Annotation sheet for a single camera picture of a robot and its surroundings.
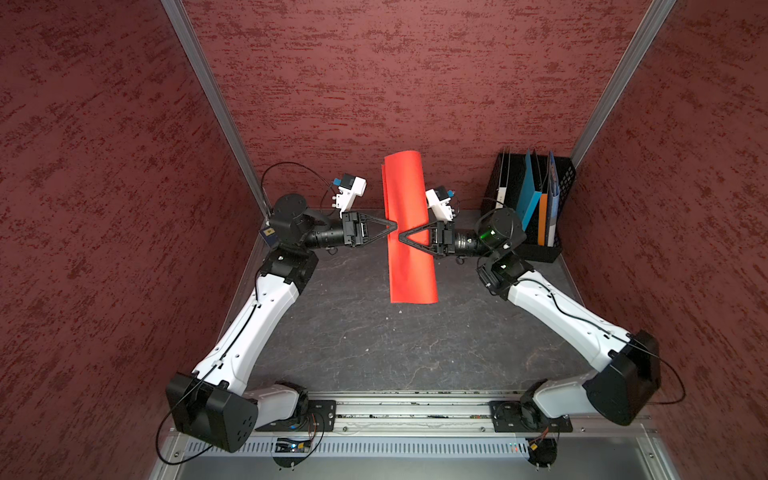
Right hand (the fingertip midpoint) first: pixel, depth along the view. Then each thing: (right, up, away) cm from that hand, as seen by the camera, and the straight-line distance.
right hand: (397, 250), depth 56 cm
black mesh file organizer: (+42, +28, +47) cm, 69 cm away
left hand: (-1, +3, +1) cm, 3 cm away
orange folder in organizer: (+46, +11, +33) cm, 57 cm away
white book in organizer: (+33, +21, +33) cm, 52 cm away
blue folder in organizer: (+47, +13, +30) cm, 57 cm away
